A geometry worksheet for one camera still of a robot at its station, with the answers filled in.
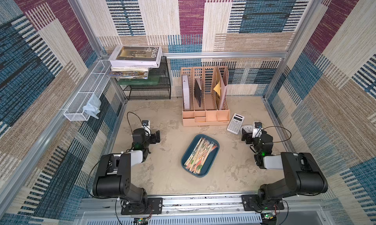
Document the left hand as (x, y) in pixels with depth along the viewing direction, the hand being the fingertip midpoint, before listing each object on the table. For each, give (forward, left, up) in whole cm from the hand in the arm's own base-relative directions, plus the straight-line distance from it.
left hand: (150, 131), depth 95 cm
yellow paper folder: (+16, -42, +21) cm, 49 cm away
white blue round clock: (+3, -63, -3) cm, 63 cm away
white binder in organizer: (+22, -23, +13) cm, 34 cm away
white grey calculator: (+8, -57, -5) cm, 58 cm away
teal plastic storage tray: (-15, -31, -4) cm, 34 cm away
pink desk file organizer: (+36, -41, -4) cm, 55 cm away
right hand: (-1, -63, +3) cm, 63 cm away
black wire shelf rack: (+37, -4, 0) cm, 38 cm away
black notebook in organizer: (+25, -31, +11) cm, 42 cm away
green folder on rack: (+23, +8, +21) cm, 32 cm away
